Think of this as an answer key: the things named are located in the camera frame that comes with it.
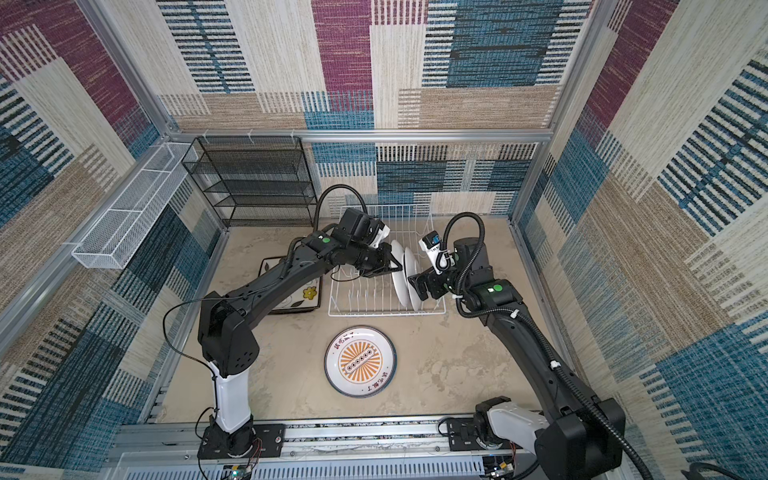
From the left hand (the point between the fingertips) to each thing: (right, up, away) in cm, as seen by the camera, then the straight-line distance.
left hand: (405, 263), depth 79 cm
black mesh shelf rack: (-53, +28, +31) cm, 67 cm away
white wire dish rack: (+3, +13, +36) cm, 39 cm away
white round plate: (-12, -28, +6) cm, 31 cm away
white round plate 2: (-1, -4, +2) cm, 4 cm away
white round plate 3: (+2, -2, +7) cm, 7 cm away
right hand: (+6, -3, -1) cm, 6 cm away
